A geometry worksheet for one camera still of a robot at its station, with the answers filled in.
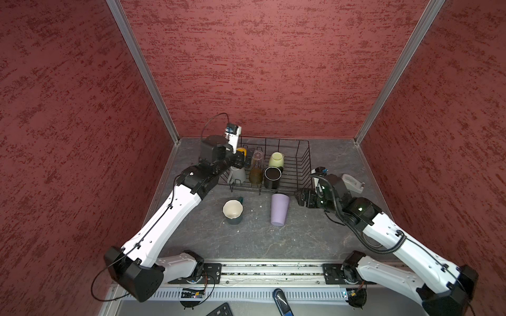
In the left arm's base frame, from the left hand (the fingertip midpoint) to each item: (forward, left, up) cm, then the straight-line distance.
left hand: (240, 150), depth 72 cm
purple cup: (-10, -17, -27) cm, 33 cm away
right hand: (-12, -24, -15) cm, 31 cm away
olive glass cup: (+5, -6, -25) cm, 26 cm away
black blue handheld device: (-44, -15, -27) cm, 54 cm away
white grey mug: (+5, +3, -23) cm, 24 cm away
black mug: (+3, -13, -22) cm, 26 cm away
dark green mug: (-12, +4, -28) cm, 30 cm away
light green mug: (+12, -16, -21) cm, 29 cm away
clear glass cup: (+15, -6, -24) cm, 29 cm away
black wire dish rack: (+11, -28, -32) cm, 44 cm away
